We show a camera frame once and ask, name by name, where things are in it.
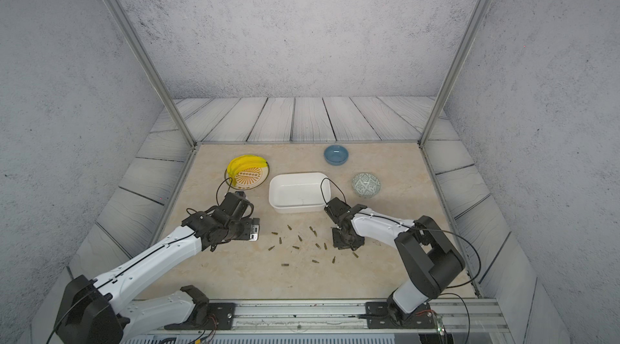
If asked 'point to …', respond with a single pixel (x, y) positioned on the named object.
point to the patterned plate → (249, 178)
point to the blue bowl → (336, 155)
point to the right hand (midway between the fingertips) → (346, 243)
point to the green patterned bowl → (366, 185)
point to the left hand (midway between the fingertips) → (253, 228)
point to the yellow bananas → (243, 161)
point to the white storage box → (299, 192)
